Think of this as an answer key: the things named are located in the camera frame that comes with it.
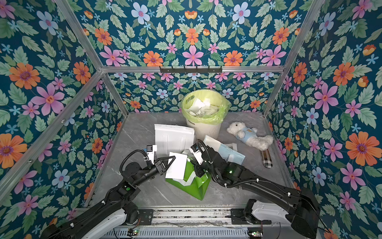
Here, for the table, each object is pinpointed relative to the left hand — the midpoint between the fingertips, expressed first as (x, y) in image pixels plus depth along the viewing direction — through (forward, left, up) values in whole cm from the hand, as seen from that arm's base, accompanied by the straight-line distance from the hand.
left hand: (175, 159), depth 70 cm
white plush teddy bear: (+20, -45, -14) cm, 51 cm away
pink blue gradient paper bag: (+1, -28, -2) cm, 28 cm away
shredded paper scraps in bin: (+39, -16, -4) cm, 43 cm away
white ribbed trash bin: (+20, -14, -4) cm, 25 cm away
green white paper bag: (-10, -9, -10) cm, 17 cm away
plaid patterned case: (+6, -53, -19) cm, 57 cm away
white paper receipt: (-3, 0, -5) cm, 6 cm away
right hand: (+2, -9, -3) cm, 9 cm away
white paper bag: (+15, +3, -4) cm, 16 cm away
